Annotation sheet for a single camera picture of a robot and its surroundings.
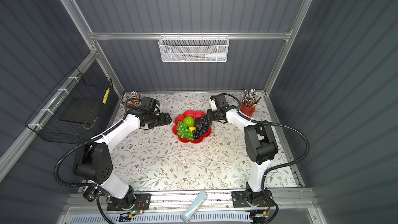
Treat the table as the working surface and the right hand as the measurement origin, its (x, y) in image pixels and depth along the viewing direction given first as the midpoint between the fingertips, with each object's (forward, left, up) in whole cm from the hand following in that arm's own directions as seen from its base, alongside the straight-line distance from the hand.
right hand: (209, 115), depth 97 cm
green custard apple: (-3, +13, -2) cm, 13 cm away
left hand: (-6, +26, +4) cm, 27 cm away
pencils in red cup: (+6, -25, +9) cm, 27 cm away
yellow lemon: (-7, +11, -2) cm, 14 cm away
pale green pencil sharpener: (+4, 0, +11) cm, 11 cm away
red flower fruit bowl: (+5, +11, -5) cm, 13 cm away
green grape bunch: (-11, +16, -1) cm, 19 cm away
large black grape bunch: (-5, +3, 0) cm, 6 cm away
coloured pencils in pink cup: (+12, +49, +8) cm, 51 cm away
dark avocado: (-3, +8, -3) cm, 9 cm away
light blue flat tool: (-50, +9, -3) cm, 50 cm away
